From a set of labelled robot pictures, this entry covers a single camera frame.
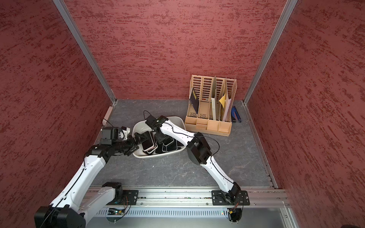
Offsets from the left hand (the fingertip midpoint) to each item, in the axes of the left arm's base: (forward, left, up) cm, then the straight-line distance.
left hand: (142, 145), depth 78 cm
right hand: (+11, -12, -11) cm, 20 cm away
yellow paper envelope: (+25, -47, +11) cm, 54 cm away
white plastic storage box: (+20, +7, -10) cm, 23 cm away
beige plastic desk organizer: (+46, -45, -13) cm, 65 cm away
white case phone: (+5, -14, -11) cm, 19 cm away
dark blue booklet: (+43, -31, -7) cm, 54 cm away
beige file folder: (+24, -41, +14) cm, 49 cm away
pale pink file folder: (+22, -50, +6) cm, 55 cm away
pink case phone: (0, -3, +4) cm, 5 cm away
